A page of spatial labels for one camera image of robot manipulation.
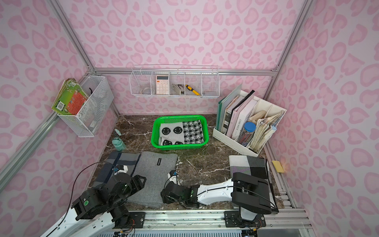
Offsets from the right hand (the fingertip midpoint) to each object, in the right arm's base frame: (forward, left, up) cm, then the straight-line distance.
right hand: (164, 195), depth 78 cm
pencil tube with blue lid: (+33, -47, +15) cm, 59 cm away
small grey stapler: (+62, -2, +21) cm, 66 cm away
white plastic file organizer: (+49, -54, +15) cm, 74 cm away
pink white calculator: (+59, +6, +26) cm, 65 cm away
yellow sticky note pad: (+21, -69, -9) cm, 72 cm away
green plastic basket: (+55, -2, -1) cm, 55 cm away
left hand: (+4, +9, +10) cm, 14 cm away
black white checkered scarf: (+19, -49, -3) cm, 52 cm away
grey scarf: (+16, +8, 0) cm, 18 cm away
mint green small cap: (+29, +28, +16) cm, 44 cm away
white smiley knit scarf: (+40, +1, 0) cm, 40 cm away
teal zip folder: (+42, -32, +25) cm, 59 cm away
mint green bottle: (+29, +34, +2) cm, 45 cm away
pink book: (+36, -38, +18) cm, 55 cm away
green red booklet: (+37, +45, +32) cm, 66 cm away
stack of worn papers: (+31, -54, +17) cm, 65 cm away
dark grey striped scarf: (+21, +26, -2) cm, 34 cm away
